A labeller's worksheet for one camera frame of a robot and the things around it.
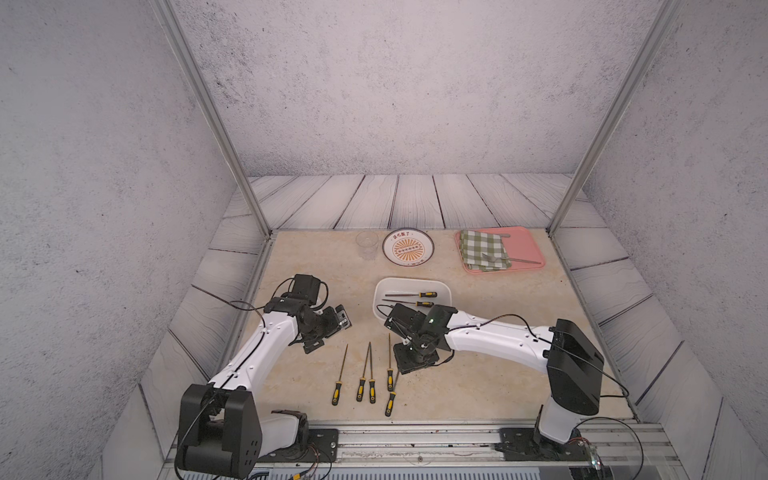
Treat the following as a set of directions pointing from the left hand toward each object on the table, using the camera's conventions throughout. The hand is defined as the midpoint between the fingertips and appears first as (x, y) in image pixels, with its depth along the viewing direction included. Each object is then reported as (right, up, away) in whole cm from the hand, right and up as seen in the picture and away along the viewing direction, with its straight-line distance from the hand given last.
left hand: (344, 330), depth 83 cm
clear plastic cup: (+4, +24, +29) cm, 38 cm away
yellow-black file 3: (+8, -14, 0) cm, 16 cm away
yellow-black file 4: (+13, -13, +1) cm, 18 cm away
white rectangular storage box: (+11, +10, +17) cm, 22 cm away
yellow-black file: (-1, -15, -1) cm, 15 cm away
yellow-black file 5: (+22, +5, +15) cm, 27 cm away
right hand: (+16, -9, -6) cm, 19 cm away
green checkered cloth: (+44, +25, +31) cm, 60 cm away
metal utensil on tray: (+51, +19, +27) cm, 60 cm away
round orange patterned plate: (+19, +23, +31) cm, 44 cm away
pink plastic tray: (+62, +24, +32) cm, 74 cm away
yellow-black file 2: (+5, -14, -1) cm, 15 cm away
